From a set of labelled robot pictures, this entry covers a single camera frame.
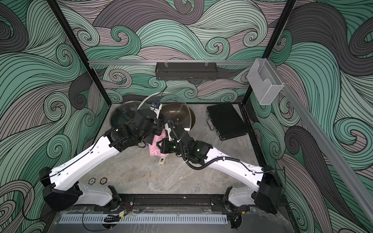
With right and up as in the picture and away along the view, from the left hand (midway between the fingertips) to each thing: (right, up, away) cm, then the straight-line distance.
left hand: (160, 117), depth 68 cm
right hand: (-2, -13, 0) cm, 14 cm away
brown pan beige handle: (+9, +2, +32) cm, 34 cm away
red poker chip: (-35, -37, +13) cm, 52 cm away
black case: (+45, -3, +43) cm, 62 cm away
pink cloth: (-2, -15, -2) cm, 15 cm away
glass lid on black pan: (-39, +2, +49) cm, 63 cm away
